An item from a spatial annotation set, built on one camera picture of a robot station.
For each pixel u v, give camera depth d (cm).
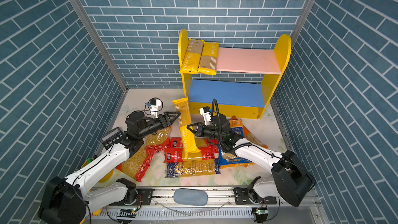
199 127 70
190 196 72
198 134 68
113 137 91
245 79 119
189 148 72
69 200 39
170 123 67
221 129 59
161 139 91
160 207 71
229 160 82
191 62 75
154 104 69
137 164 80
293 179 42
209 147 87
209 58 76
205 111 72
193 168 80
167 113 67
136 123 58
